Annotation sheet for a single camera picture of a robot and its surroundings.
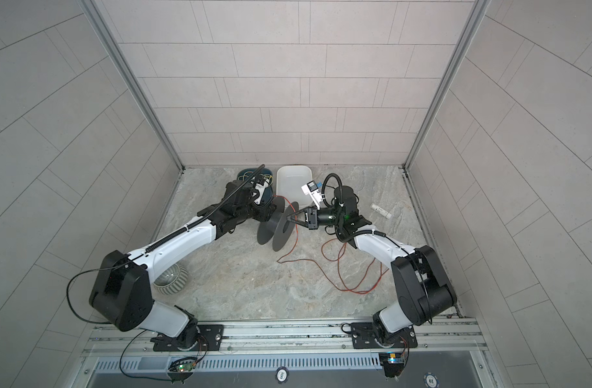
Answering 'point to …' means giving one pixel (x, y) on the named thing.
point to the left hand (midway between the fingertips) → (277, 200)
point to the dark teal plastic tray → (245, 174)
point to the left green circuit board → (181, 368)
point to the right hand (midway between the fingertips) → (292, 223)
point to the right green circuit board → (392, 362)
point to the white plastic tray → (289, 180)
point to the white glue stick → (381, 211)
